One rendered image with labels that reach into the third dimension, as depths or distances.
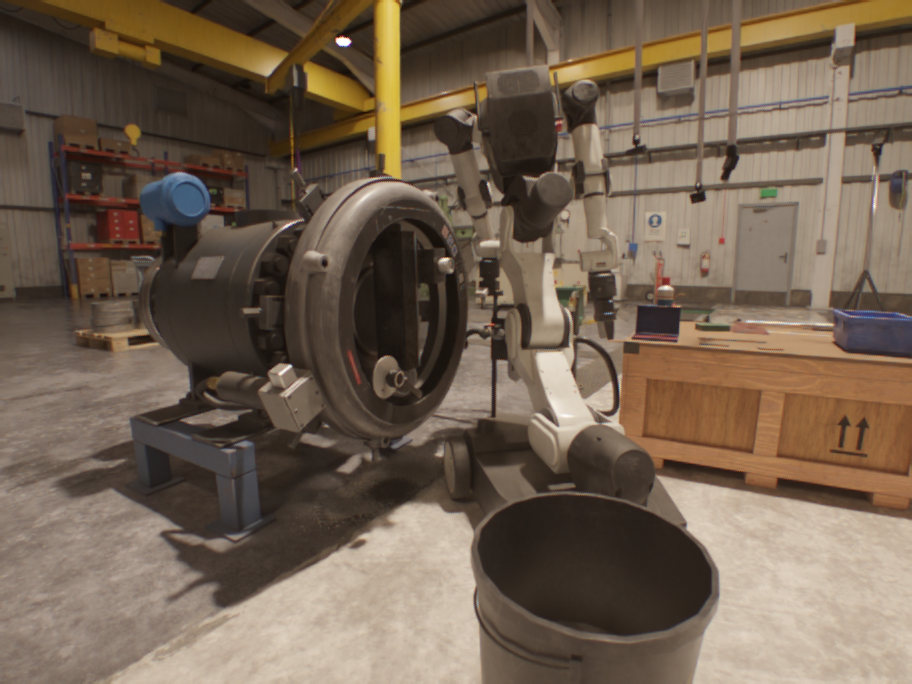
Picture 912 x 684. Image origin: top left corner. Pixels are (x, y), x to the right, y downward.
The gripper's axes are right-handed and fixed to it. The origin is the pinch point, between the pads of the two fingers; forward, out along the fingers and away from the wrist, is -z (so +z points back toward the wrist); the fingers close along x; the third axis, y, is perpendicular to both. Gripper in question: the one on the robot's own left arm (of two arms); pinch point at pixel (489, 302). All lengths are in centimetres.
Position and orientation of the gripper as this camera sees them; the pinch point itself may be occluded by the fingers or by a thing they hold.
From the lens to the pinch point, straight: 195.2
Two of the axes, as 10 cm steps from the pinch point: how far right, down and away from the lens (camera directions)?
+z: 0.0, -9.9, -1.6
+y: -4.8, 1.4, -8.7
